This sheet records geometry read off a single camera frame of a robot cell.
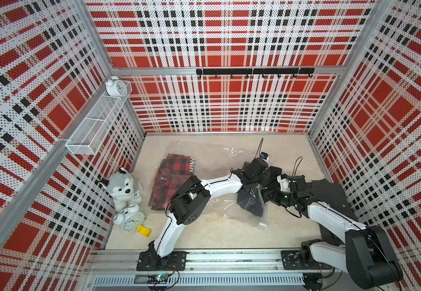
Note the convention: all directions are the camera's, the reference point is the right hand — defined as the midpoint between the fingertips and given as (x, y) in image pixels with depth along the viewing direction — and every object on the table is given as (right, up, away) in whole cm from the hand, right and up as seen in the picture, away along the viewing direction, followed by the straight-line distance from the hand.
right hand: (267, 194), depth 87 cm
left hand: (+2, +10, +3) cm, 11 cm away
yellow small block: (-58, -15, -7) cm, 60 cm away
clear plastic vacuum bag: (-28, +16, +23) cm, 39 cm away
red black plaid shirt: (-48, +11, +13) cm, 51 cm away
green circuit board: (-45, -27, -18) cm, 56 cm away
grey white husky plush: (-65, +5, -9) cm, 66 cm away
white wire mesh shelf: (-89, +31, +4) cm, 94 cm away
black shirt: (-9, -1, -1) cm, 9 cm away
